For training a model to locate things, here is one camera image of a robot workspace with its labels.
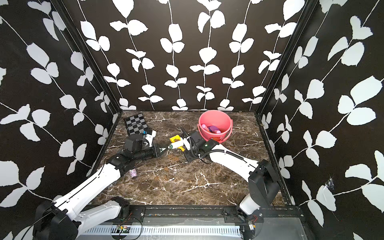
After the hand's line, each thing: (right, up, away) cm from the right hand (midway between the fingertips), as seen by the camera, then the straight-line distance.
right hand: (185, 152), depth 83 cm
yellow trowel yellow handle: (-5, +7, +8) cm, 12 cm away
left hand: (-9, +4, -5) cm, 11 cm away
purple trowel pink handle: (+12, +14, +8) cm, 20 cm away
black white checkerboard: (-38, +16, +25) cm, 48 cm away
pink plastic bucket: (+20, +15, +25) cm, 35 cm away
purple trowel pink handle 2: (+18, +12, +16) cm, 27 cm away
